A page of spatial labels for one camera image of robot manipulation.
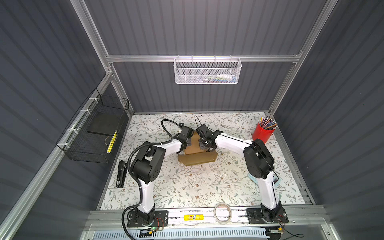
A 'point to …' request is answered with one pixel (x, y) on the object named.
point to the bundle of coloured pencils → (268, 123)
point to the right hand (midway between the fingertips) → (205, 144)
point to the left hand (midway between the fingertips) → (184, 139)
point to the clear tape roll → (229, 218)
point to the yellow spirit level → (195, 217)
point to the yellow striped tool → (112, 141)
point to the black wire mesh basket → (94, 134)
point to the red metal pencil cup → (260, 133)
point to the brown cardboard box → (193, 154)
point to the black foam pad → (106, 122)
